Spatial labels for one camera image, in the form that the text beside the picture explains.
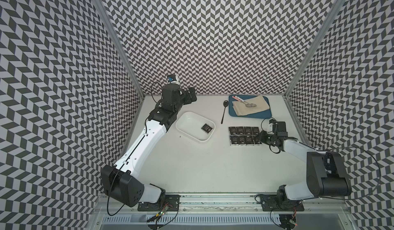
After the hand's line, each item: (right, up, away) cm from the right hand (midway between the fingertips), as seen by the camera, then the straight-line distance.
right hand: (259, 138), depth 93 cm
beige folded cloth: (-7, +17, +16) cm, 24 cm away
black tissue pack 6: (-6, -1, 0) cm, 6 cm away
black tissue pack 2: (-11, +4, +3) cm, 12 cm away
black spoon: (-18, +22, +18) cm, 34 cm away
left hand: (-43, +27, -18) cm, 53 cm away
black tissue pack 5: (-15, -2, 0) cm, 16 cm away
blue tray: (+8, +14, +11) cm, 20 cm away
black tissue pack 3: (-6, +4, +4) cm, 8 cm away
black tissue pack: (-15, +4, +3) cm, 16 cm away
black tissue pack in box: (-11, -1, -1) cm, 11 cm away
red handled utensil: (-2, +21, +19) cm, 28 cm away
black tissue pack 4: (-1, +4, +3) cm, 5 cm away
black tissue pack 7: (-1, -1, 0) cm, 2 cm away
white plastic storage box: (-39, +6, +6) cm, 40 cm away
